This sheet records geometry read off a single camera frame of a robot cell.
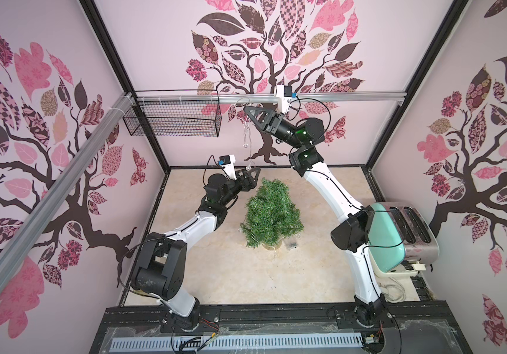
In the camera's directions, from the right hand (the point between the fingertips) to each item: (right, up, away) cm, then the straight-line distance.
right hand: (245, 111), depth 58 cm
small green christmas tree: (+8, -30, +11) cm, 33 cm away
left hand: (+2, -15, +25) cm, 29 cm away
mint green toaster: (+54, -39, +16) cm, 68 cm away
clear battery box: (+18, -45, +34) cm, 59 cm away
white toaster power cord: (+54, -60, +21) cm, 83 cm away
